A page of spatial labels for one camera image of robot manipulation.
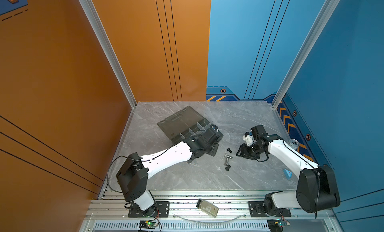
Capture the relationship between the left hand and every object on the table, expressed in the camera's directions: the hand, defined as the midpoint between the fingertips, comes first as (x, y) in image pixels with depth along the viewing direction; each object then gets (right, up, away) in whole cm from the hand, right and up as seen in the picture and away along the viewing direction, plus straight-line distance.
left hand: (214, 144), depth 82 cm
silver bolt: (+10, -9, +9) cm, 16 cm away
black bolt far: (+11, -5, +12) cm, 17 cm away
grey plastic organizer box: (-19, +11, +27) cm, 35 cm away
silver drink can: (+44, +1, 0) cm, 44 cm away
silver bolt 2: (+9, -11, +7) cm, 16 cm away
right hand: (+15, -7, +4) cm, 16 cm away
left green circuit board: (-33, -36, -11) cm, 50 cm away
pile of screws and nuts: (+8, -15, +5) cm, 18 cm away
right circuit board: (+29, -36, -12) cm, 47 cm away
